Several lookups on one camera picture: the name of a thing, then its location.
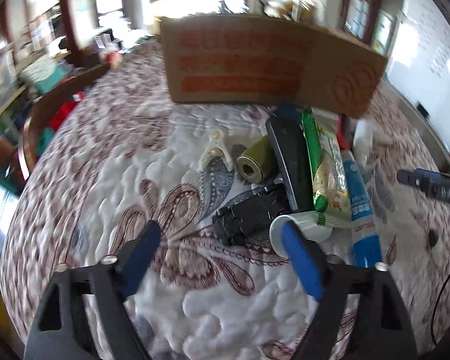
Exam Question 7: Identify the blue capped glue bottle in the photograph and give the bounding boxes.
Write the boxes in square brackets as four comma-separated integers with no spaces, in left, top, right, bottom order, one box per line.
[341,150,382,268]

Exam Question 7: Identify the white plastic tube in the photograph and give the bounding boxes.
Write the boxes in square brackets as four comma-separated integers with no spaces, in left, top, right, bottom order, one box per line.
[353,119,373,167]

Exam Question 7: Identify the white paper cup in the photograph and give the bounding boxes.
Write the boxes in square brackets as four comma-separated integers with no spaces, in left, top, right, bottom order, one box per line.
[269,211,332,258]

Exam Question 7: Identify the yellow green snack packet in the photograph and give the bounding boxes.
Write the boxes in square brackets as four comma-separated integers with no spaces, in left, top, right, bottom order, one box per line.
[301,111,351,228]

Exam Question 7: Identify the black plastic device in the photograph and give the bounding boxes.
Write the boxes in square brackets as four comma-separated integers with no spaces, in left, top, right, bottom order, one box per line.
[212,183,290,246]

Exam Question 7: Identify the floral quilted bedspread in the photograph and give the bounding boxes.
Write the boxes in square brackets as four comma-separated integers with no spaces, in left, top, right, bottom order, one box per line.
[0,41,450,359]

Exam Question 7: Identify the olive green tape roll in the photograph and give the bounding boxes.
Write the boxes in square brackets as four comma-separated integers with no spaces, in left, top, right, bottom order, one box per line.
[236,135,276,185]

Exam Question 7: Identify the brown wooden door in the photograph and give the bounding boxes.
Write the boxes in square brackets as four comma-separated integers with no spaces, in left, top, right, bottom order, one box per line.
[340,0,381,46]

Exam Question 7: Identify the cream plastic clip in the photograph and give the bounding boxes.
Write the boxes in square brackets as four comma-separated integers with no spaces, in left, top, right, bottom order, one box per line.
[199,128,234,172]

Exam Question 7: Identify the brown cardboard box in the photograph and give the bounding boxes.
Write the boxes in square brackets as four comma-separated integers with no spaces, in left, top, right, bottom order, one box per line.
[160,14,388,119]

